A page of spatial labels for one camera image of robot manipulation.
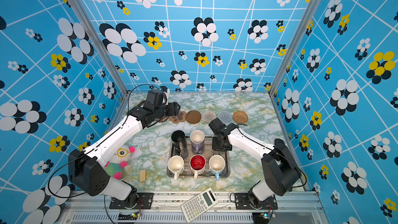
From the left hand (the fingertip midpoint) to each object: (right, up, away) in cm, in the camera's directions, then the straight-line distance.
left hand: (177, 105), depth 82 cm
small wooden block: (-18, -37, -2) cm, 41 cm away
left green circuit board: (-22, -52, -10) cm, 58 cm away
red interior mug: (+11, -32, +2) cm, 34 cm away
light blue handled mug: (+21, -33, +2) cm, 39 cm away
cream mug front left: (-1, -33, +1) cm, 33 cm away
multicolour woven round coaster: (+17, -7, +23) cm, 30 cm away
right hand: (+23, -24, +4) cm, 33 cm away
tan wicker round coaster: (+39, -8, +23) cm, 46 cm away
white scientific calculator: (+12, -47, -10) cm, 50 cm away
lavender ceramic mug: (+10, -20, +11) cm, 25 cm away
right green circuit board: (+40, -51, -12) cm, 67 cm away
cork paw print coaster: (-2, -9, +23) cm, 24 cm away
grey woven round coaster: (+29, -7, +23) cm, 37 cm away
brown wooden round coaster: (+7, -8, +23) cm, 26 cm away
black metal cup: (-1, -20, +8) cm, 22 cm away
